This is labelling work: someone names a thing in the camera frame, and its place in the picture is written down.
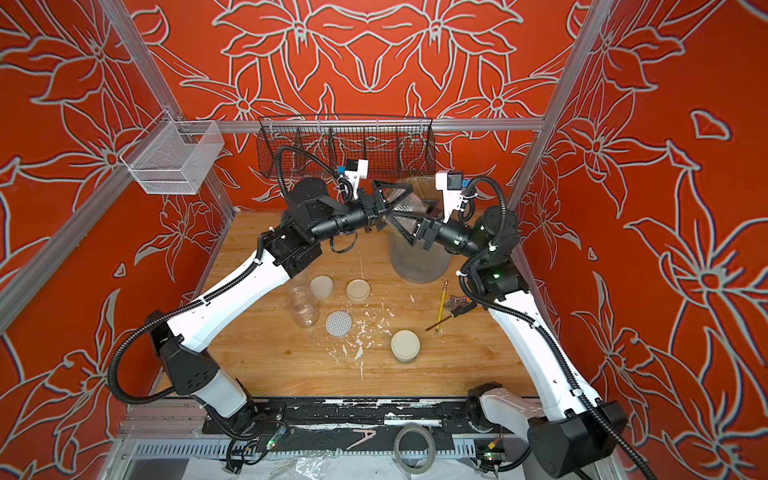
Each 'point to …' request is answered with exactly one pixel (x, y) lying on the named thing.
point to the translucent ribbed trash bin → (415, 263)
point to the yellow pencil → (440, 310)
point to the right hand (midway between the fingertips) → (396, 207)
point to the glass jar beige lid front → (405, 346)
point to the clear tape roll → (431, 449)
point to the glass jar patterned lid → (301, 302)
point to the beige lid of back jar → (358, 289)
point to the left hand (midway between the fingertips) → (408, 194)
